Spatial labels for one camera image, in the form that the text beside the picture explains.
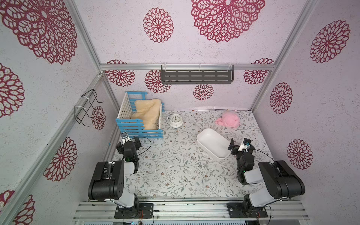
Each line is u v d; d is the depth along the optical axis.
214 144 0.99
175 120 1.09
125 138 0.77
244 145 0.75
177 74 0.94
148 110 1.09
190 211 0.75
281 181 0.45
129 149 0.69
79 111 0.73
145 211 0.73
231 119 1.04
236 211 0.73
